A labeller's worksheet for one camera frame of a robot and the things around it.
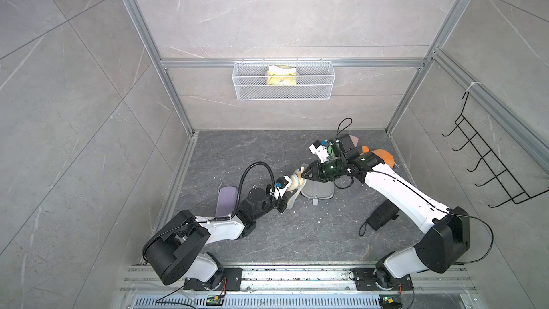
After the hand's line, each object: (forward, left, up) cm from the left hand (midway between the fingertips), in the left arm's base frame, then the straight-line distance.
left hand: (295, 184), depth 81 cm
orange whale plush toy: (+19, -44, -8) cm, 49 cm away
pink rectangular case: (+34, -36, -15) cm, 52 cm away
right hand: (0, -3, +6) cm, 6 cm away
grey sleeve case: (+5, -11, -15) cm, 19 cm away
